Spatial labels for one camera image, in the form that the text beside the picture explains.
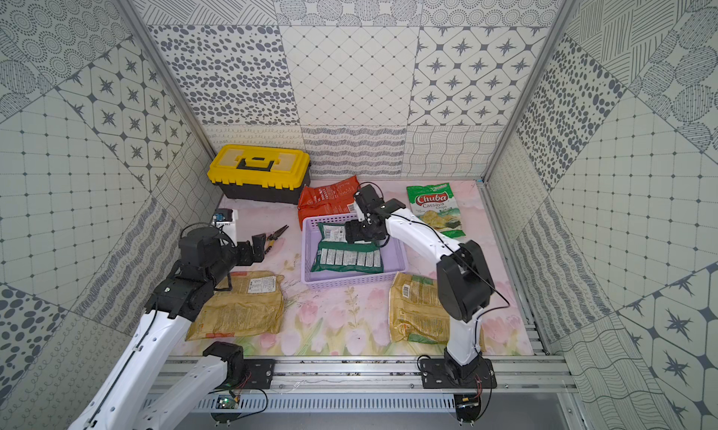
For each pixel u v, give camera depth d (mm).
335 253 954
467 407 724
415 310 828
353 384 733
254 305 839
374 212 661
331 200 1115
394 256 970
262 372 748
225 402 714
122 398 395
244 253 650
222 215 623
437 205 1108
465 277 497
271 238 1020
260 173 1011
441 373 736
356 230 797
